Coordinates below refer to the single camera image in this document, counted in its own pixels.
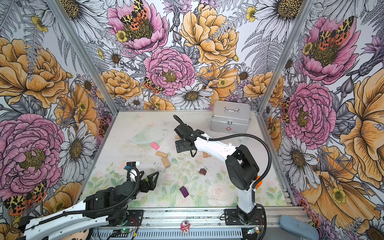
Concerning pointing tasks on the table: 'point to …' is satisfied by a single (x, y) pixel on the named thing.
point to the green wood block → (146, 179)
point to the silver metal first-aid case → (230, 116)
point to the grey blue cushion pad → (300, 227)
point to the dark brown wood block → (203, 171)
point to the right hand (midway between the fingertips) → (187, 149)
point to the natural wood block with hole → (161, 154)
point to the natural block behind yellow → (177, 137)
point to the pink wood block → (155, 145)
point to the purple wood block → (184, 191)
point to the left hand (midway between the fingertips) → (151, 176)
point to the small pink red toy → (185, 227)
